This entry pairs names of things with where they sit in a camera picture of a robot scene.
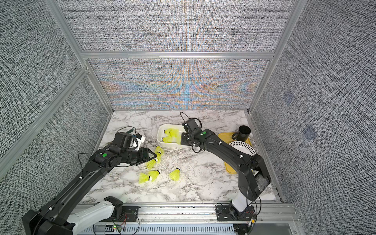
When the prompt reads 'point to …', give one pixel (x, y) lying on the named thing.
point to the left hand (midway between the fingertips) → (156, 156)
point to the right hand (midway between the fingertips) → (183, 135)
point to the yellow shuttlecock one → (173, 132)
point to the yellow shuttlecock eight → (151, 176)
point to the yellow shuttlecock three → (158, 149)
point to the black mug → (243, 134)
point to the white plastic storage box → (160, 134)
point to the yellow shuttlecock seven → (175, 174)
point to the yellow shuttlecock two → (176, 139)
